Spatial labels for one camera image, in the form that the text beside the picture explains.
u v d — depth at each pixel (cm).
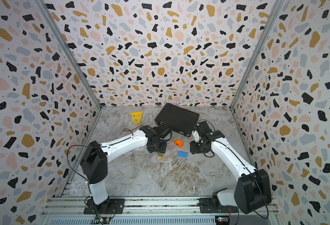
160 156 92
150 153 95
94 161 46
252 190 40
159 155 92
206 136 59
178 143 97
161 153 93
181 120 109
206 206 73
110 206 73
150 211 73
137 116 114
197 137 77
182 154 92
